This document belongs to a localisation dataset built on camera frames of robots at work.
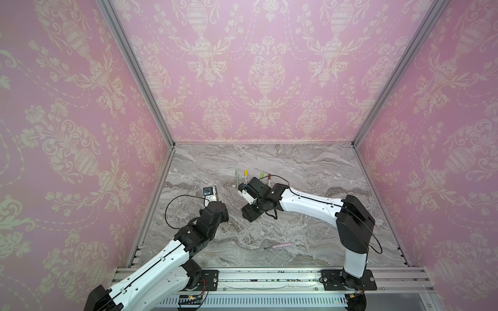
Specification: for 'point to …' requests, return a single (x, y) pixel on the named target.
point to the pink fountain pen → (278, 246)
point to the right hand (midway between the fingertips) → (249, 211)
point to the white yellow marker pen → (246, 175)
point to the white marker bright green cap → (269, 177)
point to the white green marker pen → (262, 175)
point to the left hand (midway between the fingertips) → (223, 204)
